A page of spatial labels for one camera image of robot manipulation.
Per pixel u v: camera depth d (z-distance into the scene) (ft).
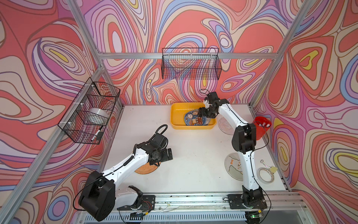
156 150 2.01
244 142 2.00
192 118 3.54
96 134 2.36
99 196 1.31
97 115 2.27
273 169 2.76
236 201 2.42
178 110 3.81
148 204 2.37
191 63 3.14
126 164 1.58
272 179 2.63
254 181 2.09
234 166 2.82
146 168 2.82
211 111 2.87
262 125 3.12
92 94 2.70
